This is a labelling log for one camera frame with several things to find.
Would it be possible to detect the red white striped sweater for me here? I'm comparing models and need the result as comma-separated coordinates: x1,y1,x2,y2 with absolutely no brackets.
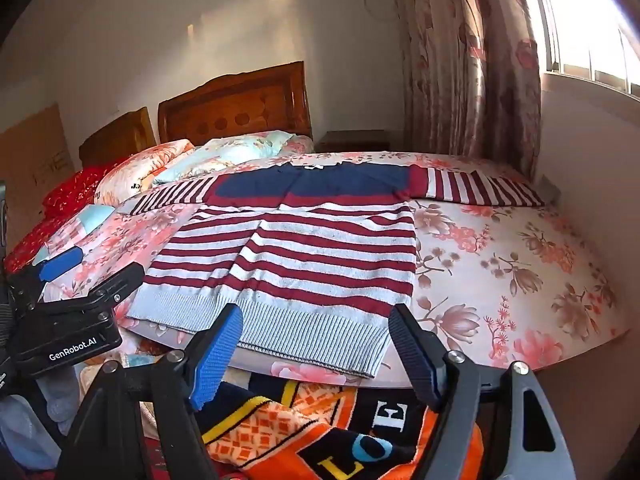
122,162,546,381

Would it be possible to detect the pink floral curtain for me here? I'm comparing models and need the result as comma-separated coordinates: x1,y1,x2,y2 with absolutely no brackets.
392,0,543,181

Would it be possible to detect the large wooden headboard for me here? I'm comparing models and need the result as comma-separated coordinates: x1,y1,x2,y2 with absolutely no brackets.
157,61,313,147

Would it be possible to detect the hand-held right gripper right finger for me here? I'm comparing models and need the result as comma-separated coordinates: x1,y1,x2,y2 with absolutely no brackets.
387,303,578,480

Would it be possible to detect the red patterned blanket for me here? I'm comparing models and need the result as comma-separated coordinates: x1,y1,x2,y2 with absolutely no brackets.
2,157,131,273

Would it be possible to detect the light blue floral pillow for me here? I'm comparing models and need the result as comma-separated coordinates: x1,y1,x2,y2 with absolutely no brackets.
152,130,313,185

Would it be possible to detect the person's left hand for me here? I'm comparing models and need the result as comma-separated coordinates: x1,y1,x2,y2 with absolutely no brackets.
37,370,83,436

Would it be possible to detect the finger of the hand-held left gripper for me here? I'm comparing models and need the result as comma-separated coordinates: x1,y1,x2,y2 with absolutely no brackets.
37,262,146,320
10,246,85,306

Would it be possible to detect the orange black printed blanket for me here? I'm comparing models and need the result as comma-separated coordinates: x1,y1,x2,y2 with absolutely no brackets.
127,350,486,480

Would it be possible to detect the brown cardboard box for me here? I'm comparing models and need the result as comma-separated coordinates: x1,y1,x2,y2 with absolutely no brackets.
0,103,76,256

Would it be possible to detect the bed with pink floral sheet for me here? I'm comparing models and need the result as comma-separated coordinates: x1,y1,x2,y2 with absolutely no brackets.
30,152,631,391

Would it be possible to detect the pink floral pillow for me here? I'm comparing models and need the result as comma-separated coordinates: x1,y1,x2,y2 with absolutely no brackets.
95,139,196,207

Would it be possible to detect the wooden nightstand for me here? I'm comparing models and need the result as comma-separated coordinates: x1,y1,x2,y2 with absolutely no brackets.
314,130,401,153

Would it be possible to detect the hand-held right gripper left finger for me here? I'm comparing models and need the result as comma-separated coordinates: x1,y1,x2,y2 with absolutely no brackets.
52,302,244,480

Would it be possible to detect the window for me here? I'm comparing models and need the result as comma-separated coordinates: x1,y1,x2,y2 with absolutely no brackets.
510,0,640,98

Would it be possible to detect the small wooden headboard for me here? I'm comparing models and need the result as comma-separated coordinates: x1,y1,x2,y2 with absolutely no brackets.
78,106,157,168

